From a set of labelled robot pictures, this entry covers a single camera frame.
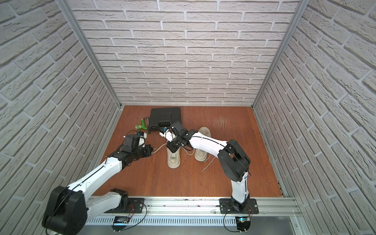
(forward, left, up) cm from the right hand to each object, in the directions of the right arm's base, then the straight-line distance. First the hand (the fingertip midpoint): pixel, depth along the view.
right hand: (170, 144), depth 87 cm
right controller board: (-41, -36, -10) cm, 55 cm away
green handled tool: (+20, +22, -6) cm, 30 cm away
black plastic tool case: (+26, +7, -4) cm, 27 cm away
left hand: (-1, +9, +1) cm, 10 cm away
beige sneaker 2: (-7, -18, -4) cm, 20 cm away
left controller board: (-37, +25, -9) cm, 45 cm away
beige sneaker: (-9, -2, -2) cm, 9 cm away
